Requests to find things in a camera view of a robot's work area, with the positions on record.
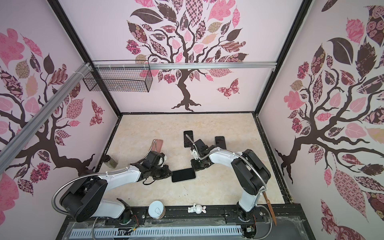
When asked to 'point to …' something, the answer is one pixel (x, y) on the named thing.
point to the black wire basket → (118, 80)
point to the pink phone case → (159, 144)
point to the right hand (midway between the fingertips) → (193, 167)
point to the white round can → (156, 209)
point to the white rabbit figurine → (197, 208)
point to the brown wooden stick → (270, 207)
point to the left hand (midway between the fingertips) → (172, 176)
